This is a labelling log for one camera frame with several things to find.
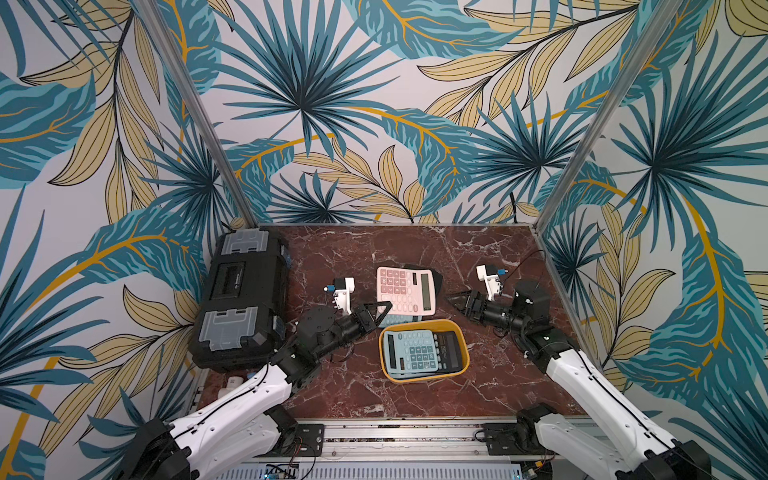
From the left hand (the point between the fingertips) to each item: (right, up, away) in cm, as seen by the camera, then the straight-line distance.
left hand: (392, 311), depth 70 cm
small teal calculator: (+5, -14, +12) cm, 19 cm away
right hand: (+13, +2, +3) cm, 14 cm away
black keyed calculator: (+16, -14, +16) cm, 27 cm away
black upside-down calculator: (+16, +5, +34) cm, 38 cm away
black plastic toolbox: (-37, -1, +6) cm, 38 cm away
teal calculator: (+1, -7, +22) cm, 23 cm away
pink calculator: (+5, +4, +4) cm, 7 cm away
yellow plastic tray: (+14, -9, +22) cm, 28 cm away
